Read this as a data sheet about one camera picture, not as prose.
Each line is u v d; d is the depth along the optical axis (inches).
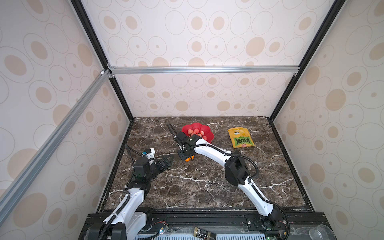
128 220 18.5
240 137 41.7
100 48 32.0
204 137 41.6
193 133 41.8
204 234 26.9
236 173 23.4
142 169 24.7
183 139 29.9
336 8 26.9
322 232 27.9
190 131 42.2
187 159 35.0
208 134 42.1
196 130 43.0
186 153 32.7
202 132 42.5
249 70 74.5
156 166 29.2
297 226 28.8
